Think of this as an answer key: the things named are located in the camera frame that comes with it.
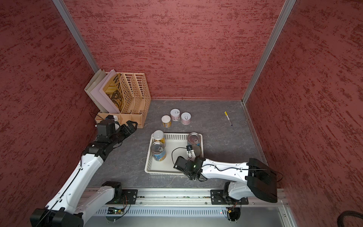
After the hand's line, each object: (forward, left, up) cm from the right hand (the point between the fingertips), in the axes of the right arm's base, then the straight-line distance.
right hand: (193, 167), depth 82 cm
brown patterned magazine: (+49, +54, +19) cm, 76 cm away
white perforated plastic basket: (+16, +11, -3) cm, 19 cm away
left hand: (+17, +34, +17) cm, 42 cm away
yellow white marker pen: (+39, -30, -4) cm, 50 cm away
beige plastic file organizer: (+53, +47, -3) cm, 71 cm away
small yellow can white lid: (+32, +18, +3) cm, 37 cm away
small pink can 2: (+34, +4, +3) cm, 35 cm away
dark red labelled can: (+8, -3, +6) cm, 10 cm away
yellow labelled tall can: (+16, +20, +11) cm, 28 cm away
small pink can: (+39, +11, +3) cm, 41 cm away
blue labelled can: (+8, +20, +7) cm, 23 cm away
